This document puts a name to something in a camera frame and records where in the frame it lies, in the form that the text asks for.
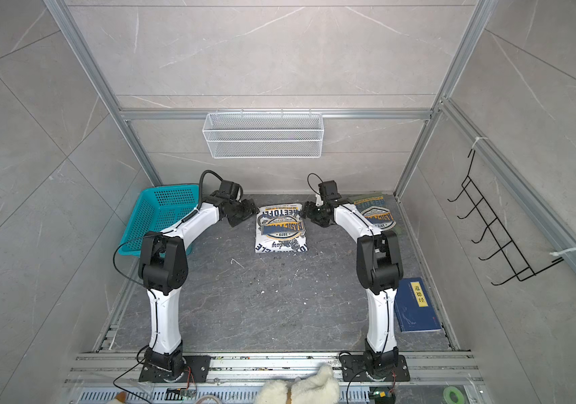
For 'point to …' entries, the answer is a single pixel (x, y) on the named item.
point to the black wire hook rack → (482, 213)
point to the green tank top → (378, 206)
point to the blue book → (414, 306)
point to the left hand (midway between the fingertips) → (257, 209)
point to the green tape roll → (453, 396)
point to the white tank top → (280, 229)
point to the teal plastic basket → (162, 207)
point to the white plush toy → (317, 387)
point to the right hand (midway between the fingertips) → (308, 215)
